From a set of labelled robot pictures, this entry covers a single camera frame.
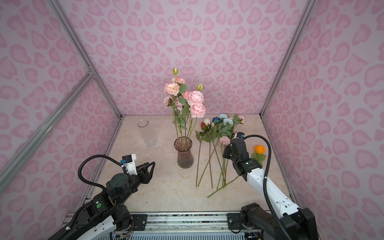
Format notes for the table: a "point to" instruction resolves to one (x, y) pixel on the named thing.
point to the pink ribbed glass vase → (183, 145)
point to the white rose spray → (206, 121)
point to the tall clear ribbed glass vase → (148, 135)
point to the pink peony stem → (168, 101)
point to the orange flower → (259, 156)
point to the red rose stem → (203, 126)
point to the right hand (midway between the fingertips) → (227, 146)
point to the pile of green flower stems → (217, 132)
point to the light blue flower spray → (226, 119)
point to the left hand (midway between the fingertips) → (153, 161)
